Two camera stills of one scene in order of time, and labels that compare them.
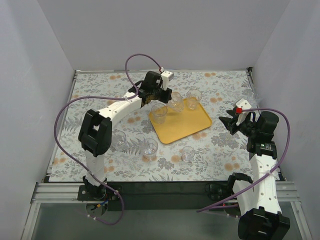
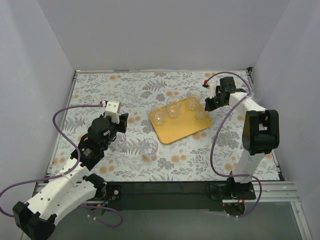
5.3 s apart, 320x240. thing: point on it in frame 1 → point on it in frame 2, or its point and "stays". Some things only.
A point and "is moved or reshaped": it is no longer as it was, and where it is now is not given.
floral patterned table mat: x=138 y=152 stays
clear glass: x=118 y=141 stays
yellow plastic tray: x=178 y=125 stays
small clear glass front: x=187 y=153 → x=200 y=112
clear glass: x=159 y=111 stays
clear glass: x=150 y=148 stays
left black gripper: x=164 y=94 → x=122 y=122
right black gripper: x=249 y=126 → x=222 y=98
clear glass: x=193 y=96 stays
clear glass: x=176 y=103 is moved or reshaped
